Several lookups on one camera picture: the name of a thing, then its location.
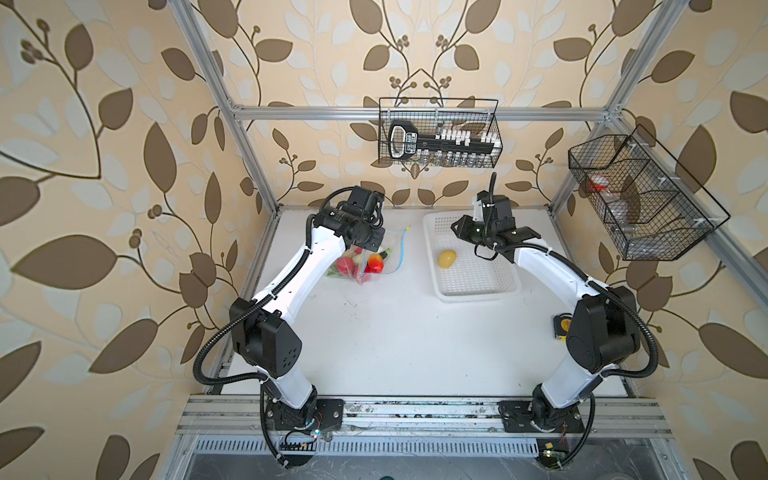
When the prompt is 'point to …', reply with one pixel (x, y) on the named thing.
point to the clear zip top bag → (360, 264)
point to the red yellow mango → (374, 264)
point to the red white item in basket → (598, 183)
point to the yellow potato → (447, 258)
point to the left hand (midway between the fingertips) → (373, 232)
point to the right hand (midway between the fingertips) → (455, 227)
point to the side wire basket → (650, 206)
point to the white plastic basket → (472, 278)
